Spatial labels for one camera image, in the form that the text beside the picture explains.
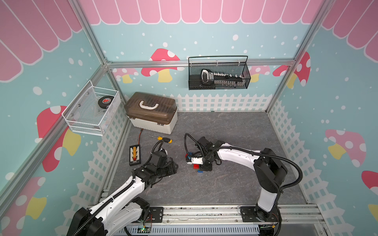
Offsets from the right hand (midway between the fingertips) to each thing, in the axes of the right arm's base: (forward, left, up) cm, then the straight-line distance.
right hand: (201, 165), depth 88 cm
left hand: (-4, +16, +3) cm, 17 cm away
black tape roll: (+23, +52, +31) cm, 65 cm away
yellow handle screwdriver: (+19, +24, -1) cm, 31 cm away
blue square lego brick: (-3, +2, -3) cm, 4 cm away
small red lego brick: (-4, +3, +8) cm, 10 cm away
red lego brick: (-2, +8, +16) cm, 18 cm away
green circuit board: (-32, +30, -5) cm, 44 cm away
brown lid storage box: (+28, +31, +19) cm, 46 cm away
